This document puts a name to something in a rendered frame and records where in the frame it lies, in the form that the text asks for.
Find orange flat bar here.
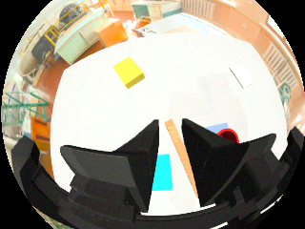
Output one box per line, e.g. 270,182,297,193
165,118,198,197

